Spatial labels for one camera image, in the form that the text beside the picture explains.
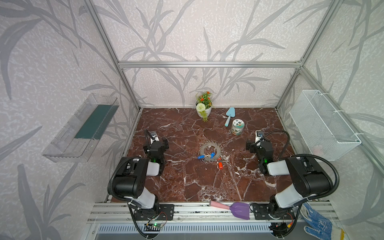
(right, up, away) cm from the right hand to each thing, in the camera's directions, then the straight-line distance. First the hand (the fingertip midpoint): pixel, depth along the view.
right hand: (256, 134), depth 95 cm
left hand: (-63, 0, -2) cm, 63 cm away
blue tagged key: (-28, -13, -1) cm, 31 cm away
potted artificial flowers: (-34, +20, +8) cm, 40 cm away
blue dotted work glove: (+22, -42, -25) cm, 54 cm away
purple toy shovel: (-16, -36, -21) cm, 45 cm away
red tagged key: (-24, -19, -4) cm, 31 cm away
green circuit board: (-56, -41, -24) cm, 74 cm away
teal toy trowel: (-12, +15, +24) cm, 31 cm away
